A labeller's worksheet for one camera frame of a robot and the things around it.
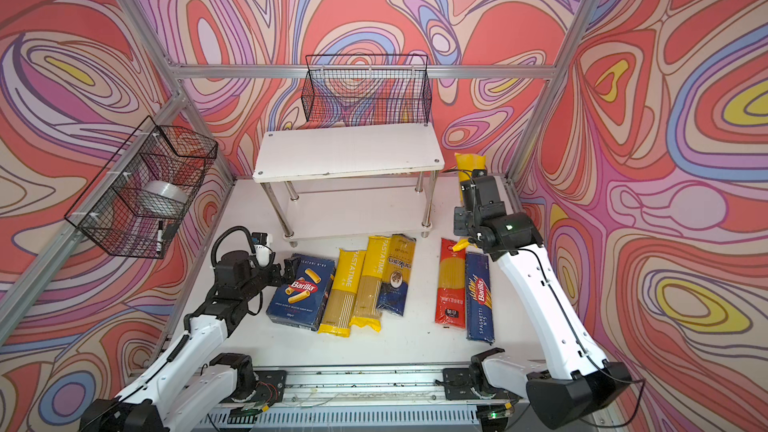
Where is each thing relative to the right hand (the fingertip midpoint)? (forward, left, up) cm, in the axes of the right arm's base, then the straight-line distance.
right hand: (474, 222), depth 73 cm
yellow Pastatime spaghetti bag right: (-13, +28, -24) cm, 39 cm away
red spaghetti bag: (-5, +3, -26) cm, 27 cm away
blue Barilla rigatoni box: (-10, +46, -20) cm, 51 cm away
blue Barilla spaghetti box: (-11, -4, -24) cm, 27 cm away
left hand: (+1, +50, -15) cm, 52 cm away
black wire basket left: (+1, +85, +9) cm, 85 cm away
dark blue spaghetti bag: (-1, +19, -24) cm, 31 cm away
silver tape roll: (+5, +75, +7) cm, 76 cm away
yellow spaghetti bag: (+15, 0, +6) cm, 16 cm away
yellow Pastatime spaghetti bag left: (-11, +36, -25) cm, 45 cm away
